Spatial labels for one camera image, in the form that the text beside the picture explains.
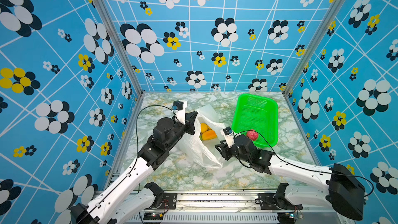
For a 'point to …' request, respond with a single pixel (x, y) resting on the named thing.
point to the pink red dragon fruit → (252, 134)
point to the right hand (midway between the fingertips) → (219, 144)
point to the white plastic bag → (203, 152)
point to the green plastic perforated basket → (258, 113)
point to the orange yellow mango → (209, 135)
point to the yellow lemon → (204, 127)
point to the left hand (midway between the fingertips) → (197, 112)
